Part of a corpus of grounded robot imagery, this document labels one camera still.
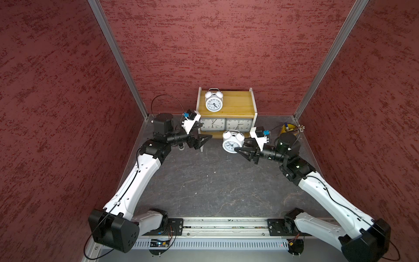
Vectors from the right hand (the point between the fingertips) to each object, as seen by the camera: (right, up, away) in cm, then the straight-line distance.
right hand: (236, 147), depth 67 cm
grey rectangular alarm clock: (-10, +11, +21) cm, 26 cm away
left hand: (-14, +6, +3) cm, 15 cm away
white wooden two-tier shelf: (-6, +17, +10) cm, 21 cm away
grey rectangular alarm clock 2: (+7, +10, +21) cm, 24 cm away
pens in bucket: (+41, +9, +25) cm, 49 cm away
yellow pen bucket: (+38, +9, +35) cm, 53 cm away
